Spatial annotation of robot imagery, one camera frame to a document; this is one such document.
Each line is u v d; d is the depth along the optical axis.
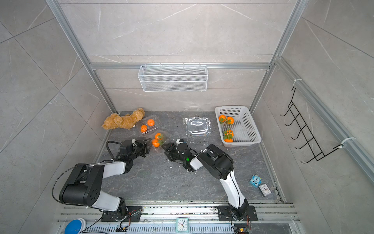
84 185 0.45
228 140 0.94
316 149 0.63
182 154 0.75
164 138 0.98
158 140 0.94
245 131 1.07
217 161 0.56
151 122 1.07
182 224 0.69
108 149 0.73
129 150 0.72
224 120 1.11
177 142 0.93
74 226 0.69
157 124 1.10
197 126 1.02
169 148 0.85
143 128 1.04
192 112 1.22
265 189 0.80
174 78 1.01
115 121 0.98
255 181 0.83
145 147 0.82
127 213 0.73
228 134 0.99
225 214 0.74
